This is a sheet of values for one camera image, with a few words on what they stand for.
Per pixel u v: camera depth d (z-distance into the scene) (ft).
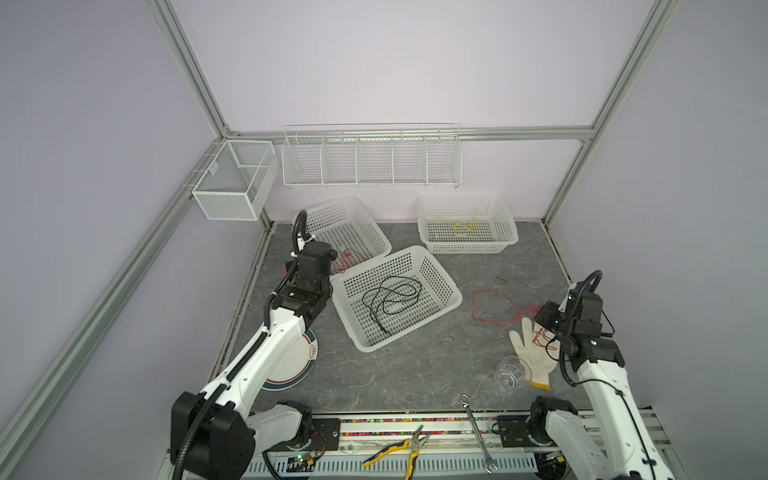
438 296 3.16
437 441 2.42
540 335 2.65
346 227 3.92
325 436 2.40
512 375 2.70
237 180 3.35
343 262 3.54
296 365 2.79
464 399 2.59
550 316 2.36
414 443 2.36
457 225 3.93
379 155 3.23
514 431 2.43
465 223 3.92
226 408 1.30
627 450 1.36
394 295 3.25
